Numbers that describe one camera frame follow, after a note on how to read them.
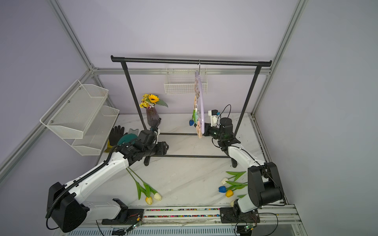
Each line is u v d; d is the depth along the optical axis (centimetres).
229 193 80
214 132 73
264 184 45
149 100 93
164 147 72
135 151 56
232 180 86
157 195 78
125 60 56
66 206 38
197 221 73
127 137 103
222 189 81
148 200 77
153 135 62
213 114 74
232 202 77
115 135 107
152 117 102
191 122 96
